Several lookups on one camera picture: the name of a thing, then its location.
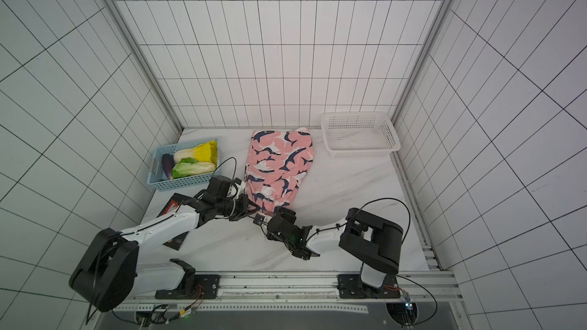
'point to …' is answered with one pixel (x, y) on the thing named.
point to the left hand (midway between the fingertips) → (256, 211)
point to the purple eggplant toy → (169, 162)
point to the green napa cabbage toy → (190, 166)
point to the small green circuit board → (408, 304)
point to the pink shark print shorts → (277, 162)
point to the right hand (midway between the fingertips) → (270, 217)
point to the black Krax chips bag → (171, 208)
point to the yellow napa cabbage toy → (203, 152)
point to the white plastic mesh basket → (359, 134)
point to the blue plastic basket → (157, 178)
